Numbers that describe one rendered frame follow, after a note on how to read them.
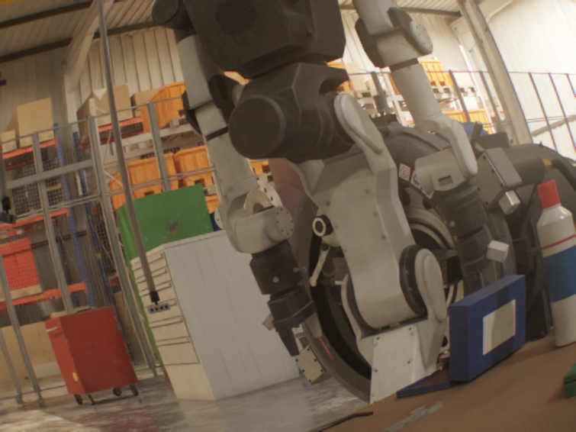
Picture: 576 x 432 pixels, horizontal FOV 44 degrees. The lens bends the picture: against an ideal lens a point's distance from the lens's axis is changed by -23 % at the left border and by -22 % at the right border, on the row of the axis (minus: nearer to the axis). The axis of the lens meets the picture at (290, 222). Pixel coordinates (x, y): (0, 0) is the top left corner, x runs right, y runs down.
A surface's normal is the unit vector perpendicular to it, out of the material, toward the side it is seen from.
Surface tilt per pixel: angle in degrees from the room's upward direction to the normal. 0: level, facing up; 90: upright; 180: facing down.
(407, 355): 60
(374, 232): 100
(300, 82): 90
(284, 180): 90
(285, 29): 105
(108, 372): 90
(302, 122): 113
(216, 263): 90
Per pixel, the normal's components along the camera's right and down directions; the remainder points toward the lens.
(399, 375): -0.59, -0.40
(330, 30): 0.84, -0.08
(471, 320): 0.65, -0.02
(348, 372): -0.75, 0.17
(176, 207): 0.51, -0.21
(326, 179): -0.53, -0.73
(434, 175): -0.46, 0.28
